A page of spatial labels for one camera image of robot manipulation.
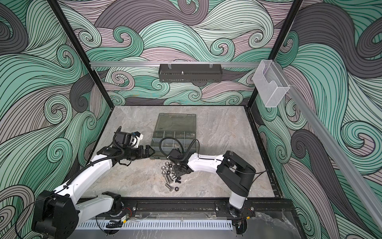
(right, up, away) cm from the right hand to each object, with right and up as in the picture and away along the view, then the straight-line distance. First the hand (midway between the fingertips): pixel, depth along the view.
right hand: (180, 170), depth 87 cm
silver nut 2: (-10, -1, -2) cm, 10 cm away
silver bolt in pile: (-8, -3, -4) cm, 9 cm away
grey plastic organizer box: (-5, +23, +12) cm, 26 cm away
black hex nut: (-2, -7, -7) cm, 11 cm away
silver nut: (-11, +2, 0) cm, 11 cm away
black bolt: (-1, -4, -6) cm, 7 cm away
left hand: (-17, +12, -5) cm, 22 cm away
